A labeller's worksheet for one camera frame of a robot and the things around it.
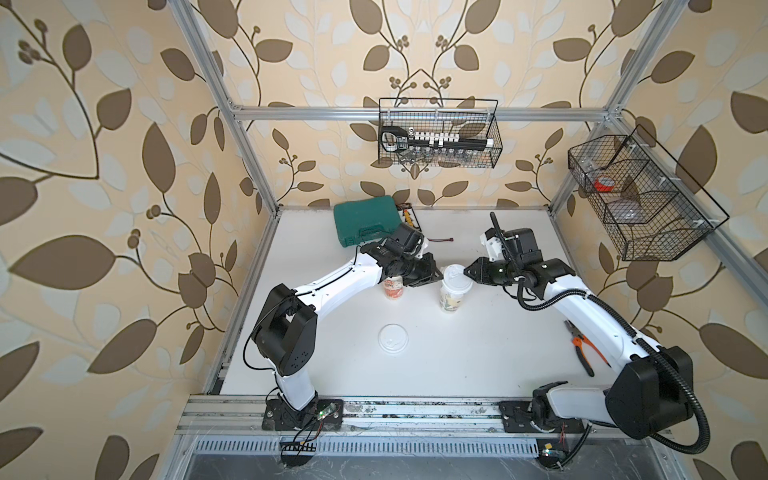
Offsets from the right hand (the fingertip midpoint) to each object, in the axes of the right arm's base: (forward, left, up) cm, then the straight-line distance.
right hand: (466, 272), depth 83 cm
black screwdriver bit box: (+38, +14, -15) cm, 44 cm away
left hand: (-1, +8, +2) cm, 8 cm away
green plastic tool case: (+33, +31, -12) cm, 47 cm away
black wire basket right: (+5, -44, +18) cm, 48 cm away
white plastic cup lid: (-3, +4, 0) cm, 5 cm away
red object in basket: (+16, -38, +16) cm, 45 cm away
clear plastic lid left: (-12, +21, -16) cm, 29 cm away
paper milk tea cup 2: (-1, +21, -6) cm, 22 cm away
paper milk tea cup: (-5, +4, -8) cm, 10 cm away
